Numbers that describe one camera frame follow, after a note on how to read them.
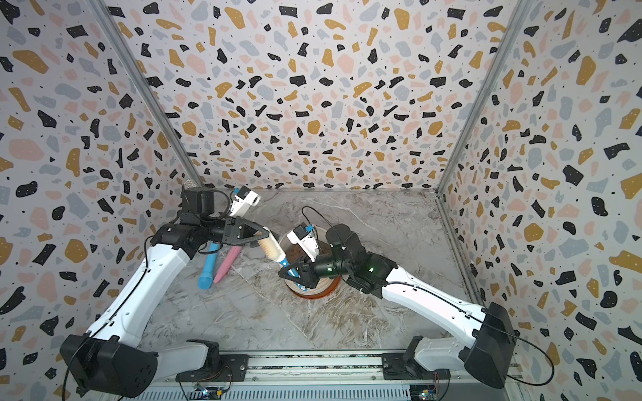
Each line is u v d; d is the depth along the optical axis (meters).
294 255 0.61
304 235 0.58
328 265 0.57
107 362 0.38
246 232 0.57
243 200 0.60
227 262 0.94
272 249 0.59
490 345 0.39
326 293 0.87
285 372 0.73
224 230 0.56
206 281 0.88
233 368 0.74
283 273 0.62
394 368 0.74
